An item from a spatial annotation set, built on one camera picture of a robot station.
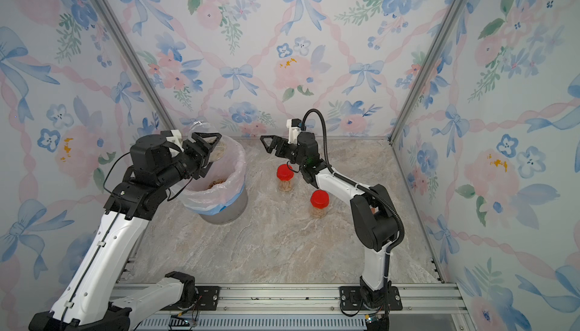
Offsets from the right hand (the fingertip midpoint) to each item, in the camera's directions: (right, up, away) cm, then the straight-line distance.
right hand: (268, 139), depth 84 cm
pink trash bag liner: (-13, -15, -13) cm, 24 cm away
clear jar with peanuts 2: (+20, -29, +7) cm, 36 cm away
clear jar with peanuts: (+6, -19, +16) cm, 26 cm away
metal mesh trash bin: (-12, -26, -9) cm, 29 cm away
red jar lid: (+6, -13, +9) cm, 17 cm away
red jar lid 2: (+19, -23, +3) cm, 30 cm away
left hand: (-11, -3, -20) cm, 23 cm away
